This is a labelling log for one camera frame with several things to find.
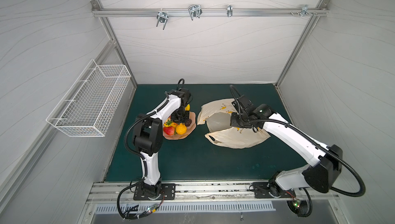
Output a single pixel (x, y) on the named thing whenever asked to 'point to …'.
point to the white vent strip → (186, 207)
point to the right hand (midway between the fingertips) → (235, 117)
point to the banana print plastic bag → (216, 115)
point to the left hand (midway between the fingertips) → (184, 120)
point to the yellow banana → (187, 108)
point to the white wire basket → (88, 107)
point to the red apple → (169, 130)
